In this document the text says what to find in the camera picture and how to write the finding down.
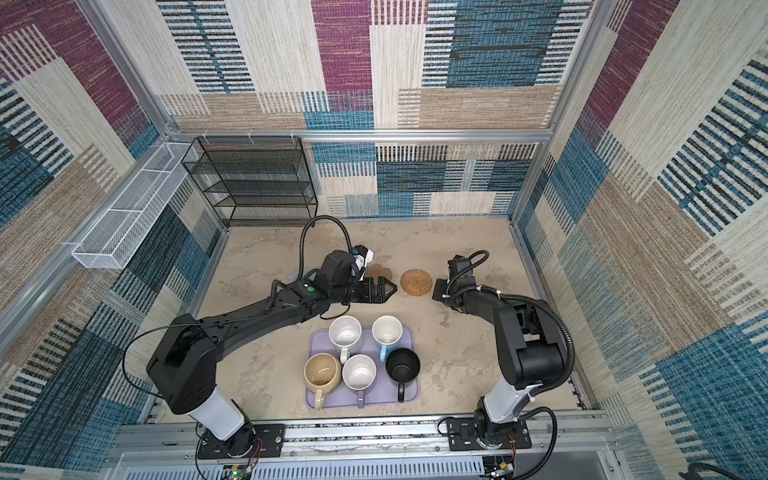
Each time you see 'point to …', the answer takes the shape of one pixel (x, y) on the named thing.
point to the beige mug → (322, 374)
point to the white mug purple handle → (359, 372)
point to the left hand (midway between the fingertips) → (388, 285)
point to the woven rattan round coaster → (416, 282)
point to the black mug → (403, 367)
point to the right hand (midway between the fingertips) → (443, 293)
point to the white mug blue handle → (386, 330)
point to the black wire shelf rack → (255, 181)
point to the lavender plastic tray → (343, 396)
